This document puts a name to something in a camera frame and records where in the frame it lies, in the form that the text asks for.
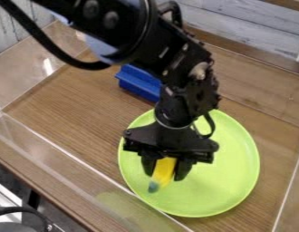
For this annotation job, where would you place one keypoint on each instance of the clear acrylic front wall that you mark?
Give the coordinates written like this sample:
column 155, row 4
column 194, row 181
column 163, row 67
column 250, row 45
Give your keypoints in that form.
column 95, row 200

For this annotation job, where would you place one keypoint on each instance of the blue plastic block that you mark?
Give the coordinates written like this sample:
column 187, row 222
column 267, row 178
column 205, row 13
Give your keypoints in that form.
column 139, row 82

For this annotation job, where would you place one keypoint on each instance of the yellow toy banana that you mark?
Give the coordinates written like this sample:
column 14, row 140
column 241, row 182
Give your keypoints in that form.
column 163, row 174

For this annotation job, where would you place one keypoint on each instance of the green round plate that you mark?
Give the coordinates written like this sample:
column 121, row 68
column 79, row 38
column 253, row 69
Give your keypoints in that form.
column 215, row 187

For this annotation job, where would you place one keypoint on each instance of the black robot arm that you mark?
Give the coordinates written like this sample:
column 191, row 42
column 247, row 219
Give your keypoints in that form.
column 142, row 33

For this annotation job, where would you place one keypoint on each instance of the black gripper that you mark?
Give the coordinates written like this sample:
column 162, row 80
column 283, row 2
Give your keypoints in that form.
column 155, row 142

